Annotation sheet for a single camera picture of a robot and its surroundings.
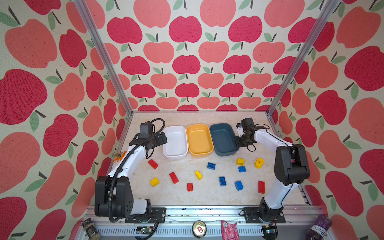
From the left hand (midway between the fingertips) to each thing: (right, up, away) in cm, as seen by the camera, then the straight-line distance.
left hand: (162, 139), depth 89 cm
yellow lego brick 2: (+22, -21, -3) cm, 30 cm away
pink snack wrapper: (+36, -42, -20) cm, 58 cm away
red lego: (-6, -15, +2) cm, 17 cm away
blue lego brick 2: (+36, -24, -4) cm, 43 cm away
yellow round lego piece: (+59, -15, +1) cm, 61 cm away
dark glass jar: (-31, -39, -20) cm, 54 cm away
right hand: (+50, -3, +8) cm, 51 cm away
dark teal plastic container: (+41, -1, +17) cm, 44 cm away
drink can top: (+21, -35, -27) cm, 49 cm away
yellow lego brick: (-3, -24, -6) cm, 25 cm away
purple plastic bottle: (+76, -39, -21) cm, 88 cm away
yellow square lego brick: (+49, -15, +4) cm, 51 cm away
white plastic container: (+8, -6, +11) cm, 15 cm away
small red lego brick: (+17, -27, -6) cm, 32 cm away
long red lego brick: (+7, -22, -3) cm, 24 cm away
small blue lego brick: (+49, -19, +2) cm, 53 cm away
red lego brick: (+57, -27, -6) cm, 64 cm away
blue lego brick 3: (+44, -26, -5) cm, 52 cm away
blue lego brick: (+30, -17, +2) cm, 34 cm away
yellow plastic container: (+24, -2, +14) cm, 28 cm away
